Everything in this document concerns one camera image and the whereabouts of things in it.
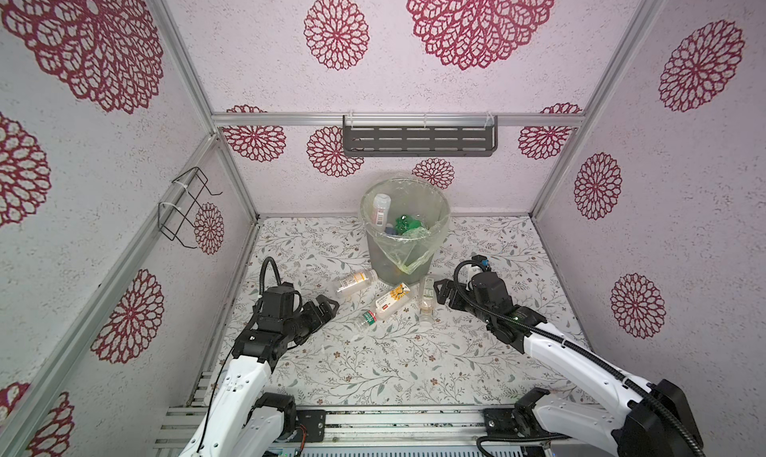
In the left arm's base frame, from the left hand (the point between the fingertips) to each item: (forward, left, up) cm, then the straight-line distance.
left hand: (329, 318), depth 79 cm
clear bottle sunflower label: (+8, -16, -7) cm, 19 cm away
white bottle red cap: (+30, -14, +10) cm, 35 cm away
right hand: (+8, -32, +4) cm, 33 cm away
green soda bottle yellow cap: (+25, -21, +10) cm, 34 cm away
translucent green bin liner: (+36, -26, +10) cm, 45 cm away
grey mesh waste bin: (+18, -16, -4) cm, 25 cm away
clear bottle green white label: (+9, -28, -12) cm, 32 cm away
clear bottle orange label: (+16, -6, -8) cm, 19 cm away
